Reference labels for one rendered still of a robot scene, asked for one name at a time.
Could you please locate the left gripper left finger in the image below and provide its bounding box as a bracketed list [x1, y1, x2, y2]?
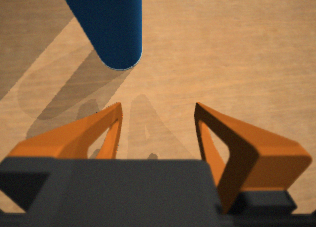
[6, 102, 123, 159]

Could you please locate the blue cylinder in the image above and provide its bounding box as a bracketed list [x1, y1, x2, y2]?
[65, 0, 143, 71]

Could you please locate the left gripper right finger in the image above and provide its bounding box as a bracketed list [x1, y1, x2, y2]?
[194, 102, 313, 215]

